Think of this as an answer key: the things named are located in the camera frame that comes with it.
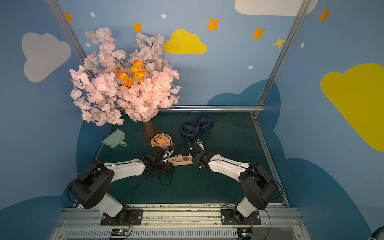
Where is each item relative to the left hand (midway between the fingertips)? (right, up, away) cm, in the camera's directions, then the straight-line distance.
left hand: (168, 161), depth 93 cm
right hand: (+20, +4, -2) cm, 21 cm away
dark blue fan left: (+13, +19, +7) cm, 24 cm away
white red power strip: (+11, +1, -1) cm, 12 cm away
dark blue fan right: (+24, +25, +12) cm, 37 cm away
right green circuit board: (+41, -31, -21) cm, 55 cm away
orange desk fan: (-4, +13, +1) cm, 14 cm away
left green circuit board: (-20, -30, -22) cm, 42 cm away
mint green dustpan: (-42, +13, +13) cm, 46 cm away
